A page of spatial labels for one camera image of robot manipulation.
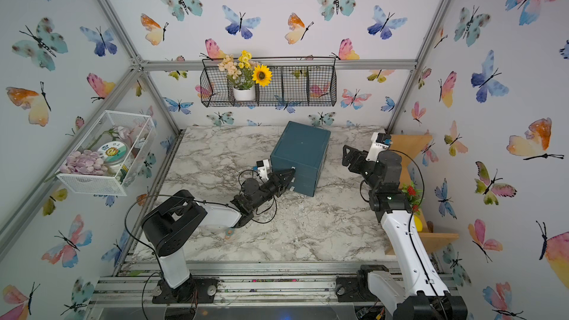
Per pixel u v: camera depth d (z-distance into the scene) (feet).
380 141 2.08
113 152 2.15
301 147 2.78
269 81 2.70
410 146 2.69
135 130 2.59
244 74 2.84
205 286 2.48
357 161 2.16
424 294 1.27
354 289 2.41
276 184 2.47
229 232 2.79
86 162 1.97
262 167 2.67
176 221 1.62
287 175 2.67
